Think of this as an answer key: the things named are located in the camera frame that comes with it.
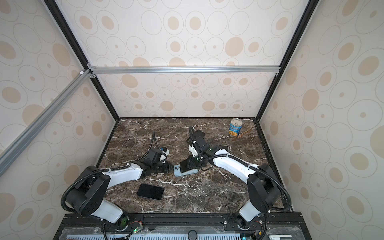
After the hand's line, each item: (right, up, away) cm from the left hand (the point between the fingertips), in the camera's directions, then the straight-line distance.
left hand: (176, 164), depth 89 cm
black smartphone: (+4, -2, +5) cm, 7 cm away
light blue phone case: (0, -5, +1) cm, 5 cm away
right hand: (+7, +1, -5) cm, 9 cm away
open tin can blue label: (+39, +23, +14) cm, 47 cm away
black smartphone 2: (-15, -15, -2) cm, 21 cm away
